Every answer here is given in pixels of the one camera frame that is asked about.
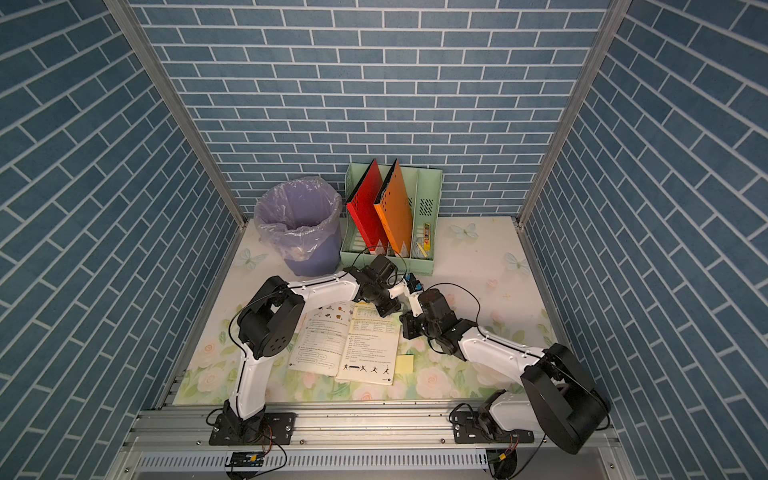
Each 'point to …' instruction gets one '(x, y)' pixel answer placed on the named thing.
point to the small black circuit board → (246, 459)
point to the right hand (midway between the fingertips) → (401, 318)
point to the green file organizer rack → (423, 188)
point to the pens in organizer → (427, 239)
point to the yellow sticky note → (404, 364)
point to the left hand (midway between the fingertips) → (404, 308)
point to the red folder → (367, 206)
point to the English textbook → (346, 340)
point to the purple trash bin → (299, 219)
